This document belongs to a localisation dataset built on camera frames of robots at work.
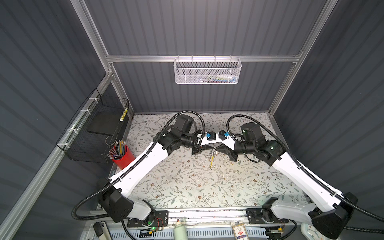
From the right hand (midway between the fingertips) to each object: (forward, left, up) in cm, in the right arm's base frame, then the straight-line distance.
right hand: (219, 148), depth 70 cm
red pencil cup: (+6, +55, -15) cm, 57 cm away
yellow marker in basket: (+20, +51, +4) cm, 55 cm away
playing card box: (-31, -9, -24) cm, 40 cm away
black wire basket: (+14, +60, +5) cm, 62 cm away
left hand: (+2, +3, +3) cm, 4 cm away
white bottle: (-31, +18, -17) cm, 40 cm away
